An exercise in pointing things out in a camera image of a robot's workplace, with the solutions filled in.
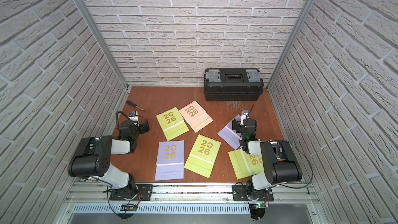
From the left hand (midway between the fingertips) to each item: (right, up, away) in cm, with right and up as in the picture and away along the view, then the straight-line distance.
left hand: (141, 117), depth 94 cm
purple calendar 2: (+21, -24, -12) cm, 34 cm away
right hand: (+65, -1, 0) cm, 65 cm away
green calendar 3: (+62, -25, -11) cm, 68 cm away
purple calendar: (+56, -11, 0) cm, 57 cm away
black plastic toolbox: (+59, +21, +6) cm, 63 cm away
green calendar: (+19, -4, +3) cm, 20 cm away
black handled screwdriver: (-11, +8, +13) cm, 19 cm away
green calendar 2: (+39, -21, -9) cm, 45 cm away
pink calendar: (+34, 0, +6) cm, 35 cm away
